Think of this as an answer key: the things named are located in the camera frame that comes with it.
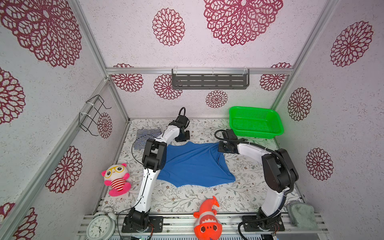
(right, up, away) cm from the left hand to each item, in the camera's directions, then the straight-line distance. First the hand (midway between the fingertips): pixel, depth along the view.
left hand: (185, 141), depth 108 cm
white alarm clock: (-38, -38, -38) cm, 66 cm away
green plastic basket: (+54, +14, +7) cm, 56 cm away
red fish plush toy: (+12, -36, -43) cm, 57 cm away
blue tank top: (+4, -14, -12) cm, 19 cm away
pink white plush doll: (-38, -18, -25) cm, 49 cm away
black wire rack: (-48, +12, -32) cm, 59 cm away
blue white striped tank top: (-31, +4, +1) cm, 32 cm away
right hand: (+24, -2, -10) cm, 26 cm away
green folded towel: (+61, -36, -33) cm, 78 cm away
